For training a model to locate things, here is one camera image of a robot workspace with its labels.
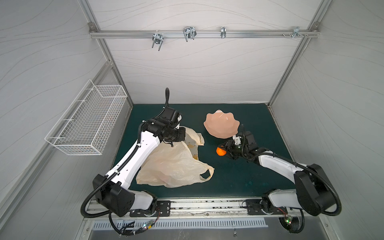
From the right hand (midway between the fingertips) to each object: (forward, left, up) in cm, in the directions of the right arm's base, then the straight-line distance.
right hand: (221, 144), depth 86 cm
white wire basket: (-6, +66, +23) cm, 70 cm away
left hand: (-2, +20, +13) cm, 24 cm away
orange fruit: (-5, +1, 0) cm, 5 cm away
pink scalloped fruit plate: (+21, -2, -8) cm, 22 cm away
